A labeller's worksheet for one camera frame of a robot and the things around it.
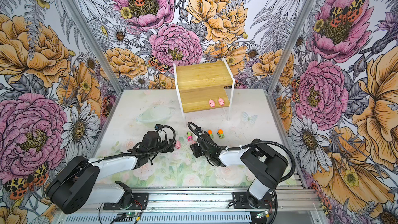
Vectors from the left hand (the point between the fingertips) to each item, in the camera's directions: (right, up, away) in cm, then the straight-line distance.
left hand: (168, 144), depth 91 cm
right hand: (+16, -2, -1) cm, 16 cm away
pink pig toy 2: (+25, +24, -1) cm, 35 cm away
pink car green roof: (+12, +3, +3) cm, 13 cm away
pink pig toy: (+6, 0, 0) cm, 6 cm away
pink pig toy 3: (+31, +25, 0) cm, 40 cm away
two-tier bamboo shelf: (+21, +32, -13) cm, 41 cm away
